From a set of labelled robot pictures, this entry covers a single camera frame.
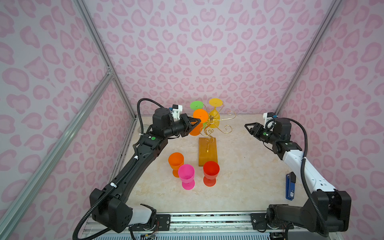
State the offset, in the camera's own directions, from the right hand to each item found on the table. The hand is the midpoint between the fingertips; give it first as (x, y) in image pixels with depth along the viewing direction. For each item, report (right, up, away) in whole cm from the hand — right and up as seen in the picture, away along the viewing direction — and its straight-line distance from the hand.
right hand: (249, 125), depth 79 cm
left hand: (-25, +3, -13) cm, 28 cm away
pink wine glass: (-33, -26, +3) cm, 43 cm away
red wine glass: (-20, -23, -1) cm, 31 cm away
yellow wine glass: (-19, +4, -4) cm, 20 cm away
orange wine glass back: (-25, +5, -8) cm, 26 cm away
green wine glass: (-27, +11, +1) cm, 29 cm away
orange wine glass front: (-39, -18, 0) cm, 43 cm away
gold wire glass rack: (-21, -13, +15) cm, 29 cm away
